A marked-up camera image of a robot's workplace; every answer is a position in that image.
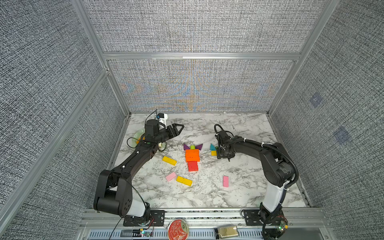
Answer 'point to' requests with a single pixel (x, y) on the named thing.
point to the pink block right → (225, 181)
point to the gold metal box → (229, 231)
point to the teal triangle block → (212, 147)
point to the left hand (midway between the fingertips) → (183, 126)
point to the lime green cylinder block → (192, 147)
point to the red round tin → (178, 229)
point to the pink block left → (170, 176)
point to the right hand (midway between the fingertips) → (221, 150)
